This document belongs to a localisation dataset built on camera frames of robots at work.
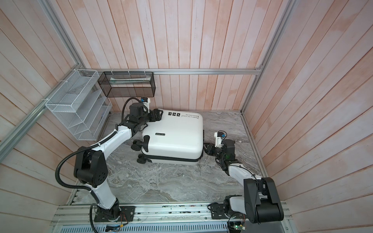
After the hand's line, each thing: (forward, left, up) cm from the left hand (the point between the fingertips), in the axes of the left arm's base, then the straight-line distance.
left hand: (158, 113), depth 89 cm
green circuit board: (-57, -43, -22) cm, 75 cm away
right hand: (-15, -28, -11) cm, 34 cm away
